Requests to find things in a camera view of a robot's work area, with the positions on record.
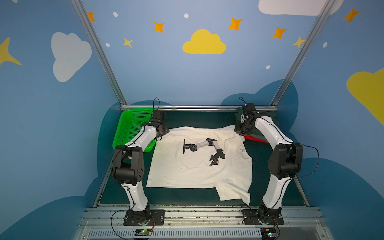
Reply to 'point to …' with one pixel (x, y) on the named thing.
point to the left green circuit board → (143, 232)
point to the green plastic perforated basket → (130, 121)
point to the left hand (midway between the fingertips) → (165, 129)
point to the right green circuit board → (268, 232)
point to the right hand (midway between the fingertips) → (238, 129)
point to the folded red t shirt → (250, 137)
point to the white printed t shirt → (231, 177)
